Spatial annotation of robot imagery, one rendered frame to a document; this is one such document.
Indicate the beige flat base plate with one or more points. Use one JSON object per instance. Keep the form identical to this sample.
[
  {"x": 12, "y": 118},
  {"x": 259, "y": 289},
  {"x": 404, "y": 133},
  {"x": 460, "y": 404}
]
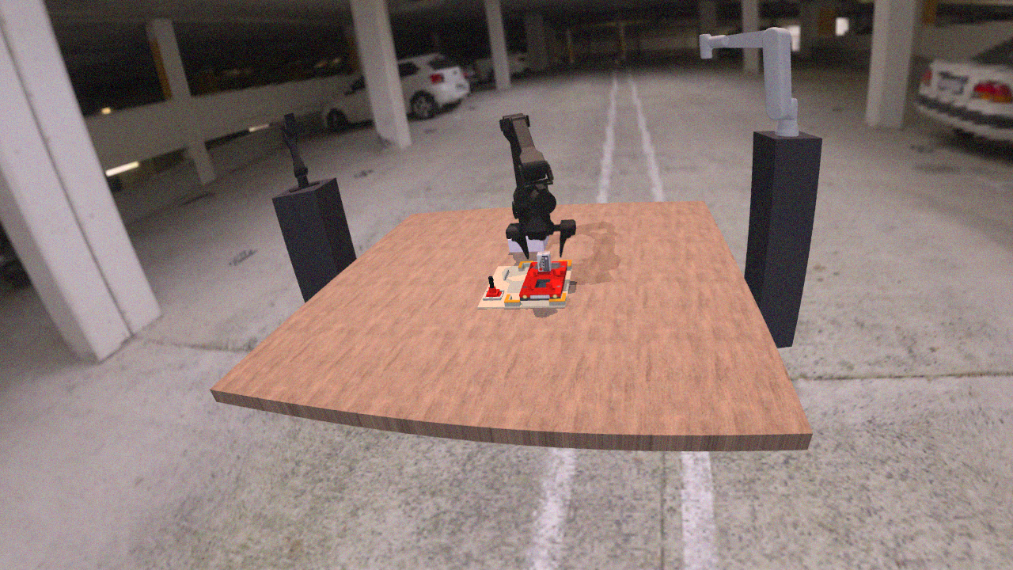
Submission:
[{"x": 509, "y": 280}]

